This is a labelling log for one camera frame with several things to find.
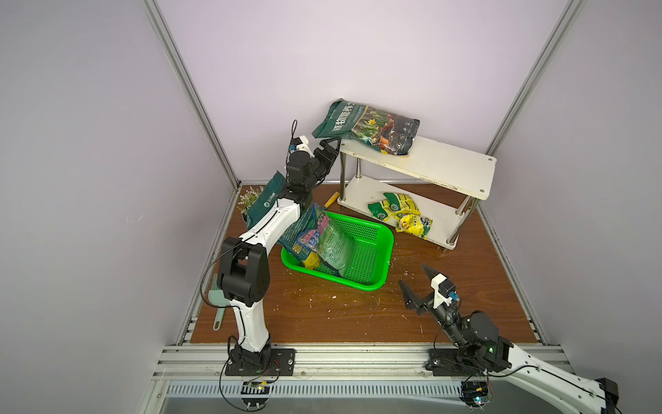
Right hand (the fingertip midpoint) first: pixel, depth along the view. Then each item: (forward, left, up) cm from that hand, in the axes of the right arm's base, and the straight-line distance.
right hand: (417, 272), depth 69 cm
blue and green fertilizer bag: (+15, +28, -6) cm, 32 cm away
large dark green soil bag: (+11, +39, -3) cm, 40 cm away
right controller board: (-25, -16, -21) cm, 37 cm away
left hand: (+35, +21, +18) cm, 44 cm away
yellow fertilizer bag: (+24, -5, -10) cm, 26 cm away
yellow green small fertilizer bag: (+33, +2, -10) cm, 34 cm away
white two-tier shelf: (+30, -17, -15) cm, 38 cm away
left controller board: (-27, +46, -24) cm, 58 cm away
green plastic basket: (+14, +10, -21) cm, 27 cm away
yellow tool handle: (+43, +27, -19) cm, 54 cm away
